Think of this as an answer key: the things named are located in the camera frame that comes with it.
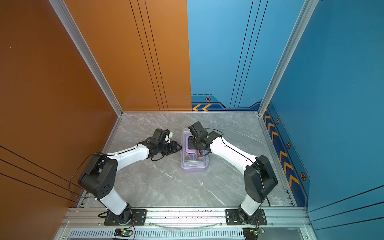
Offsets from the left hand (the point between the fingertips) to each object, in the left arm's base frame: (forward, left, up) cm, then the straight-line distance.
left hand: (181, 147), depth 91 cm
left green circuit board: (-42, +24, -9) cm, 50 cm away
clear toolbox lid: (-7, -7, 0) cm, 10 cm away
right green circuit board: (-41, -39, -7) cm, 57 cm away
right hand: (-1, -6, +6) cm, 8 cm away
